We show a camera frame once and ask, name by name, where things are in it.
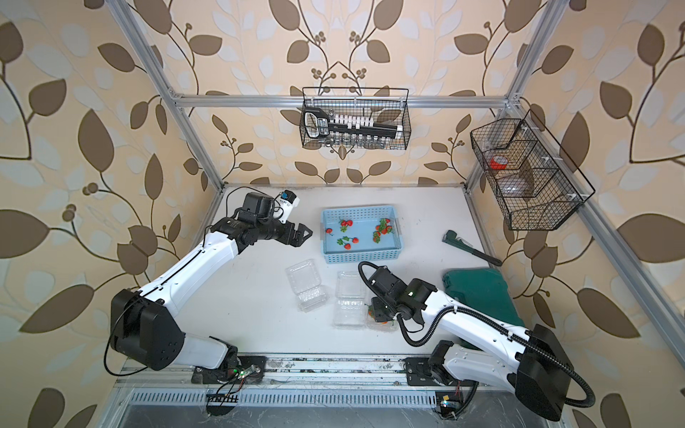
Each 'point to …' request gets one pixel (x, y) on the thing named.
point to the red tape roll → (499, 162)
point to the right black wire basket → (533, 193)
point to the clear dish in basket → (515, 188)
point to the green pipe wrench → (451, 237)
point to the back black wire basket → (375, 119)
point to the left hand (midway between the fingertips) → (296, 224)
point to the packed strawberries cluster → (371, 312)
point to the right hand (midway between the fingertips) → (379, 310)
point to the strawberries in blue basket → (384, 228)
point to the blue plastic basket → (360, 234)
